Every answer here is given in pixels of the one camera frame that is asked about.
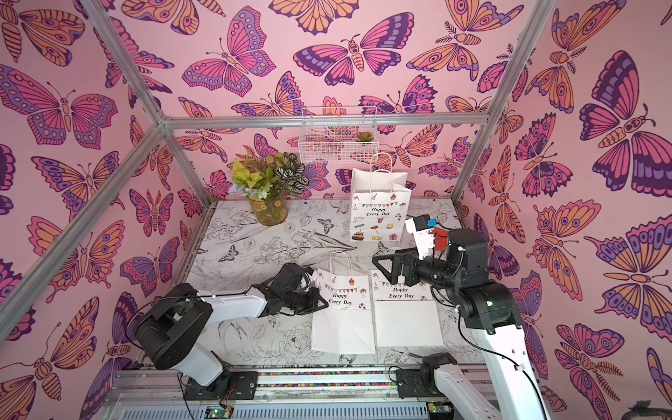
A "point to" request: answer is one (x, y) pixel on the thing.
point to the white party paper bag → (404, 315)
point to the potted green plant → (267, 181)
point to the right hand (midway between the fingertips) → (389, 255)
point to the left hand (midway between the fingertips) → (332, 304)
